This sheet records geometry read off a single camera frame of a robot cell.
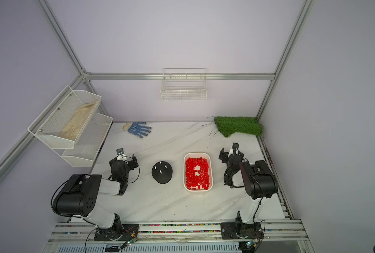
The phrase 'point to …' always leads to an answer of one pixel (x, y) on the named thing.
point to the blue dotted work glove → (136, 128)
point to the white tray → (208, 157)
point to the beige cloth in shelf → (72, 128)
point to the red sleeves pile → (197, 174)
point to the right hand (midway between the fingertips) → (231, 151)
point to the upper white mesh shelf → (62, 123)
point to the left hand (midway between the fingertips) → (125, 158)
